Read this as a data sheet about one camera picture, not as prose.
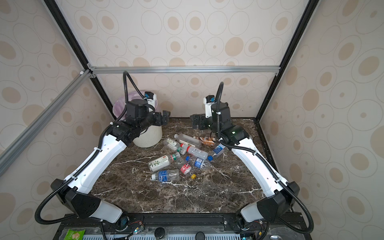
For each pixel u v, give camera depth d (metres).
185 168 0.87
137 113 0.53
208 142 1.00
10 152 0.52
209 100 0.59
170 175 0.85
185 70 0.93
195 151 0.95
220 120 0.50
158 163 0.89
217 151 0.95
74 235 0.69
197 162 0.90
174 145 0.98
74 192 0.39
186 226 0.73
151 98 0.62
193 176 0.86
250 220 0.60
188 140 1.03
